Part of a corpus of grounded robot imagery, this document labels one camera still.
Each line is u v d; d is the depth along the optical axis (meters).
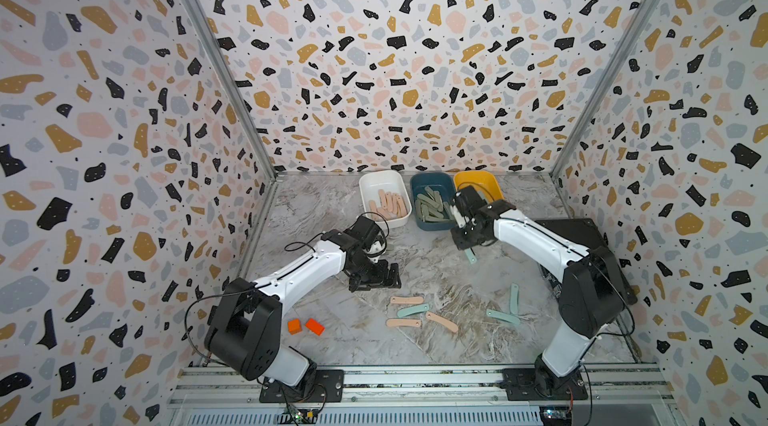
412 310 0.86
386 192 1.16
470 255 0.88
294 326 0.82
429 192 1.16
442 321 0.85
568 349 0.55
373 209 1.10
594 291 0.47
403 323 0.84
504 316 0.86
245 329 0.42
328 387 0.73
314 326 0.84
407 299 0.88
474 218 0.66
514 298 0.89
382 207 1.10
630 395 0.74
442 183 1.17
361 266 0.70
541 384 0.67
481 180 1.15
